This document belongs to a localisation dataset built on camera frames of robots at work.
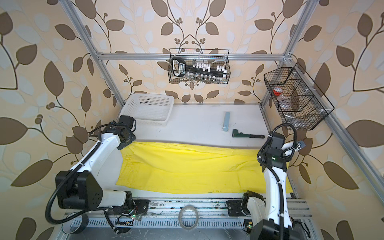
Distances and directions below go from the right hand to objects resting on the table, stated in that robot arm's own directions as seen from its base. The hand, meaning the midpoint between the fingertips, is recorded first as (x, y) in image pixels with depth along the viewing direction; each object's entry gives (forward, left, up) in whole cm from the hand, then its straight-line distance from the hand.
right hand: (285, 150), depth 73 cm
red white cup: (+28, -1, +14) cm, 32 cm away
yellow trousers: (+1, +68, -19) cm, 71 cm away
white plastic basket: (+48, +77, -19) cm, 93 cm away
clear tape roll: (-20, +50, -22) cm, 58 cm away
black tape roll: (-24, +98, -20) cm, 103 cm away
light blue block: (+33, +21, -18) cm, 43 cm away
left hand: (+12, +83, -5) cm, 84 cm away
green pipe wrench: (+23, +16, -19) cm, 34 cm away
